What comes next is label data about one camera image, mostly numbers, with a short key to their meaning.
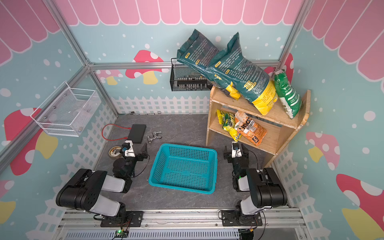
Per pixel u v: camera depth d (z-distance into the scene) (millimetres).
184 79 921
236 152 744
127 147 731
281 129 831
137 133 1097
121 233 727
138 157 795
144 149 824
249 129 761
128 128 1121
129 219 729
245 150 814
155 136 1056
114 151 975
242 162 698
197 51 612
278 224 737
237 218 683
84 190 452
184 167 918
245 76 559
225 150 853
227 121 776
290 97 563
